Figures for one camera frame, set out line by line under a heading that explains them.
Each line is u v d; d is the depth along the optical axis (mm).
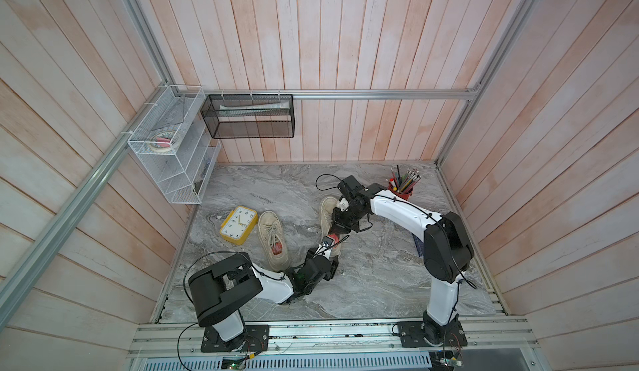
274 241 865
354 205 701
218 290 464
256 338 730
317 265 658
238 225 958
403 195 981
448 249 501
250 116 902
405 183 954
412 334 730
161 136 756
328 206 942
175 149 717
